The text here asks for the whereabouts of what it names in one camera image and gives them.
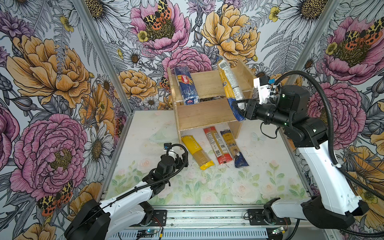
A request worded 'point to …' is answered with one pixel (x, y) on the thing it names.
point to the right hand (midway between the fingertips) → (235, 109)
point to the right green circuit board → (277, 230)
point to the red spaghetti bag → (217, 145)
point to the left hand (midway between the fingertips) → (180, 156)
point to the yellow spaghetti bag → (198, 154)
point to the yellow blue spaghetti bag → (240, 160)
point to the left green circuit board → (147, 231)
